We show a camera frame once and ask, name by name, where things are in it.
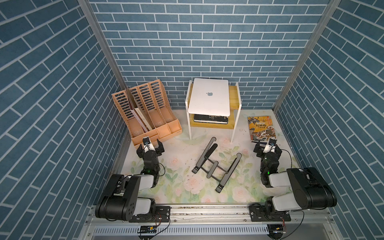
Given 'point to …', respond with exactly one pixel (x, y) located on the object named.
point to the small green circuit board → (148, 229)
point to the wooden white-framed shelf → (235, 105)
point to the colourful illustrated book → (261, 128)
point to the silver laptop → (209, 97)
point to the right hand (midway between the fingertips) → (269, 143)
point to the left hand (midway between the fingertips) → (153, 141)
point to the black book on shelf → (202, 118)
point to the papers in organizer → (139, 117)
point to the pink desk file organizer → (146, 112)
